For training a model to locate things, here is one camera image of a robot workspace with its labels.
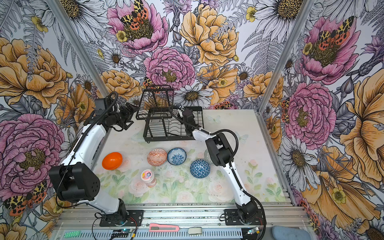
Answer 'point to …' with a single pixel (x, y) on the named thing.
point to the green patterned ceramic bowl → (207, 156)
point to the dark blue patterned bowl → (200, 168)
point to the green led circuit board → (72, 234)
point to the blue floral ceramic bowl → (176, 156)
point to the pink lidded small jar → (147, 176)
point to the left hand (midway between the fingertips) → (138, 117)
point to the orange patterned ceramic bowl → (157, 157)
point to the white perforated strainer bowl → (173, 119)
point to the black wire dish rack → (162, 121)
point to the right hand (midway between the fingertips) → (184, 111)
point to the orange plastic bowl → (112, 160)
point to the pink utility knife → (155, 227)
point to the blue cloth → (281, 233)
